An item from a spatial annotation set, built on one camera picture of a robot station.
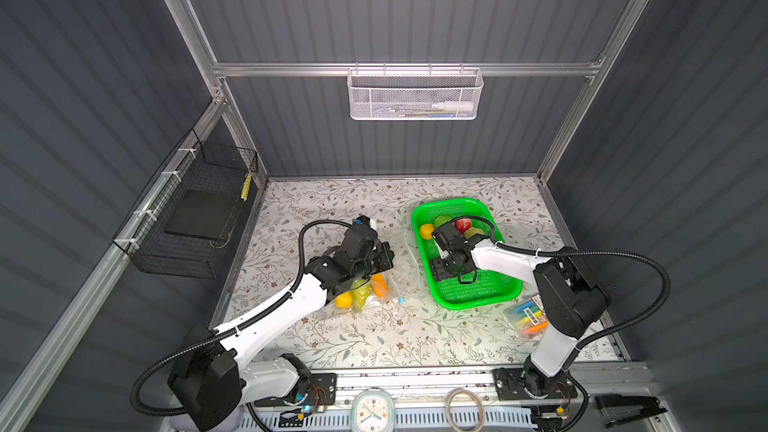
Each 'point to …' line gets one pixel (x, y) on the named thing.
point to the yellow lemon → (426, 231)
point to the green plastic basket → (488, 288)
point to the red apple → (463, 224)
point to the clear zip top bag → (394, 296)
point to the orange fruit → (344, 300)
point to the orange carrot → (379, 285)
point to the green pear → (360, 295)
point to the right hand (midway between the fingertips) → (446, 271)
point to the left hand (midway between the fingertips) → (398, 253)
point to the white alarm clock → (373, 410)
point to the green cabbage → (442, 219)
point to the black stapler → (621, 408)
